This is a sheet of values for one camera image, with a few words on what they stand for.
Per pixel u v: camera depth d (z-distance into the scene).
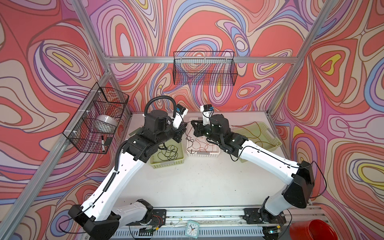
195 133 0.65
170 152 0.96
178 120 0.54
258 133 1.01
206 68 0.96
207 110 0.62
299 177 0.43
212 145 0.63
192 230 0.69
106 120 0.73
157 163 0.88
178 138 0.57
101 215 0.36
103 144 0.72
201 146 0.99
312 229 0.69
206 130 0.63
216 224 0.73
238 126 1.05
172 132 0.53
